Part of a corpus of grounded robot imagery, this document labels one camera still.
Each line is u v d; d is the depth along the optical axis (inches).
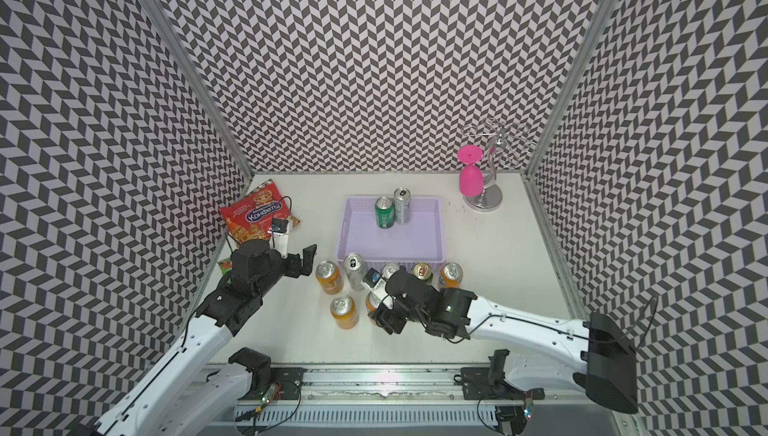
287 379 28.6
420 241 40.2
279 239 26.0
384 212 38.6
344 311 30.0
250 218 39.9
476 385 29.4
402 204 37.3
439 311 21.0
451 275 32.5
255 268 22.4
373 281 24.8
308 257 29.0
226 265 35.7
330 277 31.7
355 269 31.1
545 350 17.9
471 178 37.1
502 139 34.9
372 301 27.8
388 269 32.2
